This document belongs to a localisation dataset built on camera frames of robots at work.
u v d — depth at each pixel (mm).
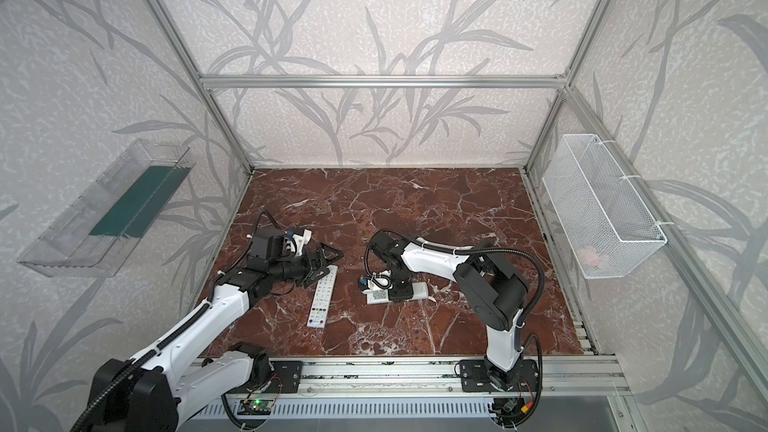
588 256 731
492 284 495
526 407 695
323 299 846
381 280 778
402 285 788
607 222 609
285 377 730
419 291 860
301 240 770
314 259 717
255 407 711
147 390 385
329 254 758
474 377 737
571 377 753
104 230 633
